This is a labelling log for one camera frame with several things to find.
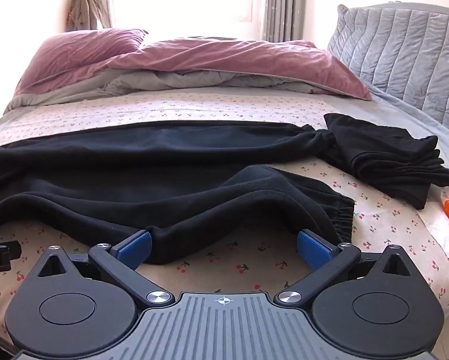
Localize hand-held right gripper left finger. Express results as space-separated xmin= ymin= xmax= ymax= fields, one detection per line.
xmin=37 ymin=230 xmax=174 ymax=306

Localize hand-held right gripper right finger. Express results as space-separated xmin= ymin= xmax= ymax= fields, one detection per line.
xmin=275 ymin=229 xmax=414 ymax=305

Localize black fleece pants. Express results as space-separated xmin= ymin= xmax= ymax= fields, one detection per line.
xmin=0 ymin=120 xmax=356 ymax=267

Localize cherry print bed sheet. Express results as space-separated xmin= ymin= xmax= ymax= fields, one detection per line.
xmin=0 ymin=90 xmax=449 ymax=342

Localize folded black garment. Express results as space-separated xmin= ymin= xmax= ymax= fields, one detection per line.
xmin=324 ymin=112 xmax=449 ymax=211

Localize white paper sheet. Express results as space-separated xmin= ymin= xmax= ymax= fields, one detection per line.
xmin=416 ymin=202 xmax=449 ymax=259

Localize pink pillow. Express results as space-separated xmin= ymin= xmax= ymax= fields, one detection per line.
xmin=14 ymin=28 xmax=149 ymax=94

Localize pink and grey duvet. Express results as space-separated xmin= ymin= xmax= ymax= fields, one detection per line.
xmin=3 ymin=37 xmax=373 ymax=113

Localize grey quilted headboard cover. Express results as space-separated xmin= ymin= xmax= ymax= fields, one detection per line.
xmin=327 ymin=3 xmax=449 ymax=130

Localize window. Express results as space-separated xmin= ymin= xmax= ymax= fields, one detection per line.
xmin=112 ymin=0 xmax=266 ymax=40

